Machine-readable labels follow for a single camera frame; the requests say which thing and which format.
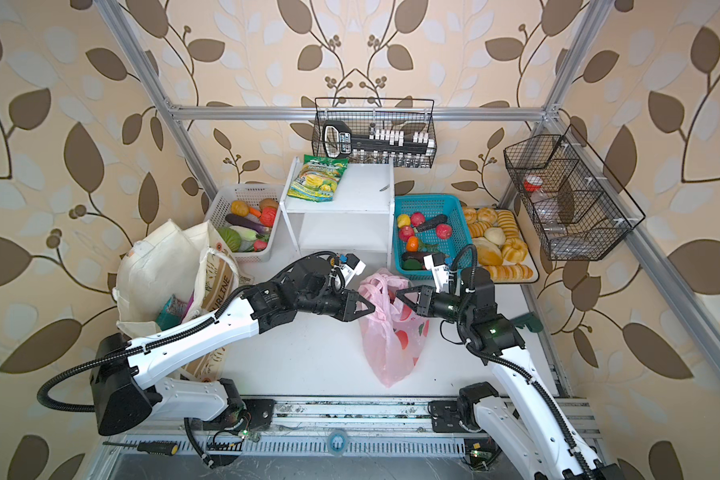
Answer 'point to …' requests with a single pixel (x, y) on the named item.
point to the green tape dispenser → (530, 320)
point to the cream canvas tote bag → (172, 261)
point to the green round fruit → (412, 264)
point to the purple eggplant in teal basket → (415, 255)
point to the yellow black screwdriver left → (159, 448)
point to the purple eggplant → (246, 223)
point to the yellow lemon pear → (403, 220)
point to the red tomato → (267, 216)
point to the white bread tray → (500, 243)
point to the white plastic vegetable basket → (255, 246)
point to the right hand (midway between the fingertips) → (399, 298)
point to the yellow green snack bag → (319, 178)
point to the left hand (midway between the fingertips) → (378, 309)
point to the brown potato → (239, 208)
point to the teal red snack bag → (171, 314)
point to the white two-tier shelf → (331, 205)
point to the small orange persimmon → (412, 244)
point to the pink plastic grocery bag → (394, 333)
